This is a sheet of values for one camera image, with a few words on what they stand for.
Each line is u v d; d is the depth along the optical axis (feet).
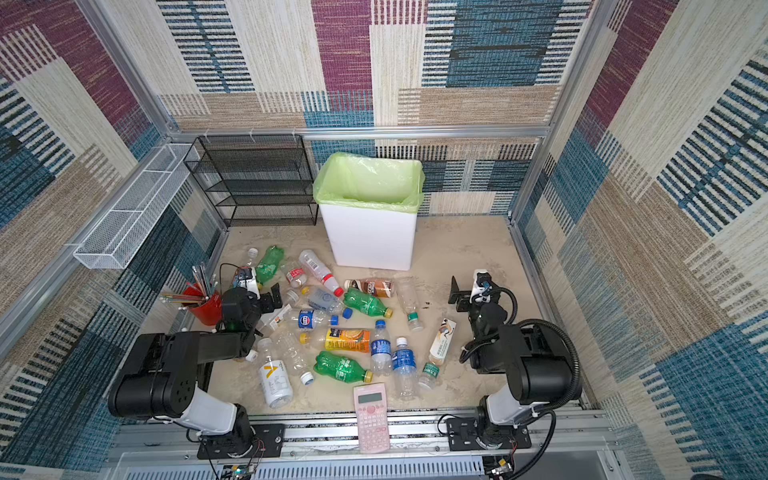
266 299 2.77
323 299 3.02
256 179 3.56
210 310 2.89
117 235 2.36
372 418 2.47
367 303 3.23
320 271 3.28
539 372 1.47
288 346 2.73
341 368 2.60
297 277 3.26
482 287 2.45
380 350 2.73
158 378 1.46
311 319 2.92
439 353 2.66
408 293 3.16
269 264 3.39
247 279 2.66
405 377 2.56
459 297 2.68
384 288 3.08
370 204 2.66
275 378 2.54
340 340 2.77
